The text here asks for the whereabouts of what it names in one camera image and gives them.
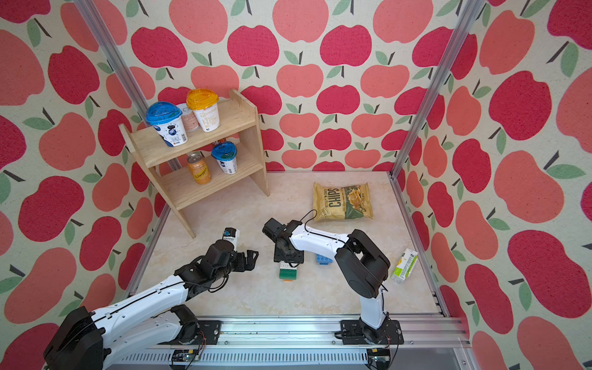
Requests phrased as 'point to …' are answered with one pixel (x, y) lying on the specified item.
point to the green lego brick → (288, 274)
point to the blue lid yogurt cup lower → (226, 155)
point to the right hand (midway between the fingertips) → (286, 264)
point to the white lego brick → (284, 265)
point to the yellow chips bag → (333, 202)
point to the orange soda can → (198, 166)
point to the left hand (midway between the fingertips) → (250, 257)
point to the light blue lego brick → (323, 260)
